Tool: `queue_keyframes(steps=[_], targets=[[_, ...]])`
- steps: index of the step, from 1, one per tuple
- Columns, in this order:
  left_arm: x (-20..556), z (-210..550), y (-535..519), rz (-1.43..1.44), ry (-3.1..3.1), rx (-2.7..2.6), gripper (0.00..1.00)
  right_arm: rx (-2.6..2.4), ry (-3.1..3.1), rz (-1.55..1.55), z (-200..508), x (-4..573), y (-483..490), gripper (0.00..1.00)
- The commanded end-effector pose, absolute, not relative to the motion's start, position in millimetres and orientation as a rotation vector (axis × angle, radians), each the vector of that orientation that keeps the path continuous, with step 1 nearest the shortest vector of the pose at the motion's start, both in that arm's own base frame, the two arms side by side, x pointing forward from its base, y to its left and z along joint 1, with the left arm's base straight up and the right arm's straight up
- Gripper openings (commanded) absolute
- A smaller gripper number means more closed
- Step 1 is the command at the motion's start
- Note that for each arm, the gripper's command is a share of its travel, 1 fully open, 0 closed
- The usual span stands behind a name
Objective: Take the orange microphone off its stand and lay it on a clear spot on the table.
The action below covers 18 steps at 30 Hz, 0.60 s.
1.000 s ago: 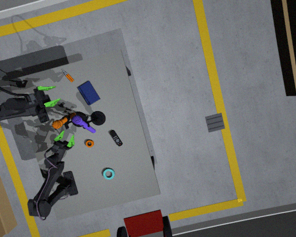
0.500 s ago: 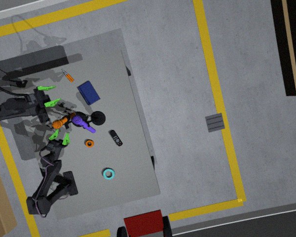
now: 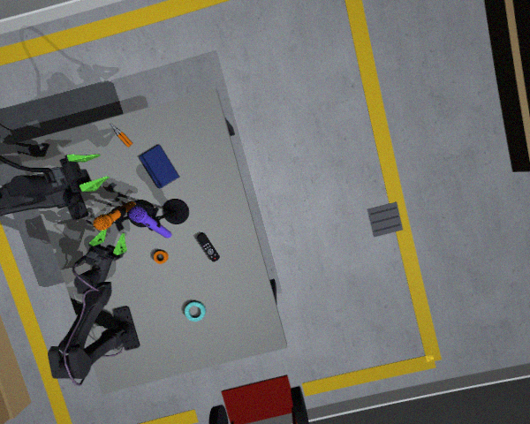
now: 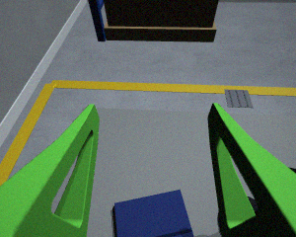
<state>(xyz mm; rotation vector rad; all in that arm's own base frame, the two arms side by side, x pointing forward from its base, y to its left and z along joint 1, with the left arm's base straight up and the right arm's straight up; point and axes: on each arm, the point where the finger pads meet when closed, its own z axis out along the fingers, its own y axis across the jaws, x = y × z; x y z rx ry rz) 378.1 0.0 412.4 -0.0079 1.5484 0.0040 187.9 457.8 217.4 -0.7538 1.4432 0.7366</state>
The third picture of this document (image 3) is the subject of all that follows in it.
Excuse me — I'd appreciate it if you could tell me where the dark blue book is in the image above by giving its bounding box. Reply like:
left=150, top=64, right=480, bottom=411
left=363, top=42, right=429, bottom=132
left=140, top=145, right=179, bottom=189

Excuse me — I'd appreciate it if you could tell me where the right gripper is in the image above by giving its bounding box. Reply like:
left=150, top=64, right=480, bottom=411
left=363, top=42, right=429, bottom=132
left=85, top=229, right=127, bottom=271

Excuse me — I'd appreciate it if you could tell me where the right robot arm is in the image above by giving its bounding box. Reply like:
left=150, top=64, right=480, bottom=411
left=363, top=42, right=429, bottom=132
left=48, top=267, right=140, bottom=379

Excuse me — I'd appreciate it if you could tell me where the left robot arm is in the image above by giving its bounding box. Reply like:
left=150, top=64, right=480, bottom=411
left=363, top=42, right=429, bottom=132
left=0, top=167, right=89, bottom=220

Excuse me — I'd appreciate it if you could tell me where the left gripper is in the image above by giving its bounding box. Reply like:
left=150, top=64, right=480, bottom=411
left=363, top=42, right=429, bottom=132
left=43, top=154, right=109, bottom=193

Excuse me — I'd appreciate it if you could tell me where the orange ring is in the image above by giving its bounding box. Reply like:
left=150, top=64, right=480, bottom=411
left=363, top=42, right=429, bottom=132
left=154, top=250, right=169, bottom=264

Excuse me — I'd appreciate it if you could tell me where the black remote control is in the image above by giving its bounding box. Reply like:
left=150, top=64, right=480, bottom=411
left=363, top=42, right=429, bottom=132
left=197, top=233, right=220, bottom=262

